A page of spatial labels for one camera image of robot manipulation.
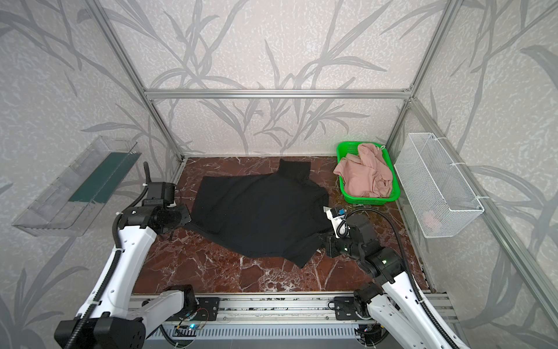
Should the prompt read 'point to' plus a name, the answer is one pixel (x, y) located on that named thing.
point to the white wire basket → (438, 198)
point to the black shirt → (280, 215)
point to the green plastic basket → (352, 147)
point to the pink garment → (367, 174)
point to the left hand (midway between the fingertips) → (188, 209)
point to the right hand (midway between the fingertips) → (320, 229)
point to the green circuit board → (186, 331)
